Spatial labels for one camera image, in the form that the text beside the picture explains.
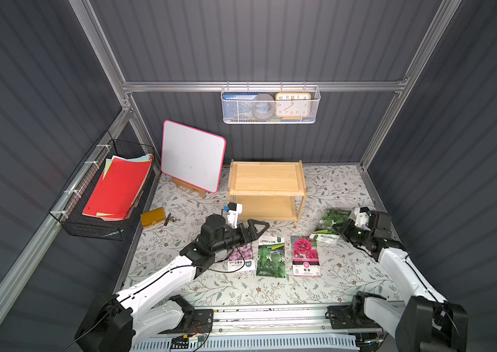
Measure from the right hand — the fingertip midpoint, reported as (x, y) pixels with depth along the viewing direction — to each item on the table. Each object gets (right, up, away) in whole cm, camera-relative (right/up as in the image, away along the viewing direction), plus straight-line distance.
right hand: (340, 226), depth 85 cm
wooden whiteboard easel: (-66, +15, +23) cm, 72 cm away
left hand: (-31, +1, -13) cm, 34 cm away
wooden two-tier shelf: (-28, +14, -2) cm, 32 cm away
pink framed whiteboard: (-61, +29, +13) cm, 69 cm away
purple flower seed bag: (-39, -13, +2) cm, 41 cm away
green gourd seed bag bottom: (-6, -3, +1) cm, 6 cm away
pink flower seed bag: (-13, -13, +3) cm, 19 cm away
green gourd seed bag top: (-27, -14, +2) cm, 31 cm away
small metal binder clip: (-72, +1, +14) cm, 73 cm away
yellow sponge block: (-81, +2, +14) cm, 82 cm away
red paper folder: (-79, +16, -13) cm, 81 cm away
